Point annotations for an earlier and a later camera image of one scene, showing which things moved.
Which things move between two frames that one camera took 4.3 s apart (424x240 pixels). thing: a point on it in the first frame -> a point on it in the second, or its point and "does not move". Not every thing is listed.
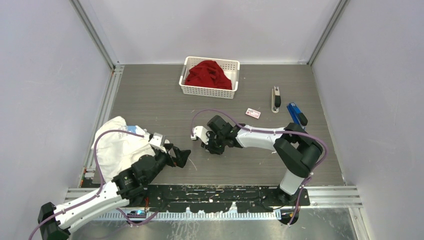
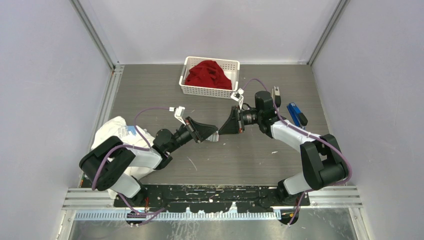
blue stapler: x=299 y=119 does not move
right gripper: x=210 y=147 -> x=233 y=125
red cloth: x=209 y=73 does not move
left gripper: x=181 y=155 -> x=201 y=131
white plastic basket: x=231 y=68 does not move
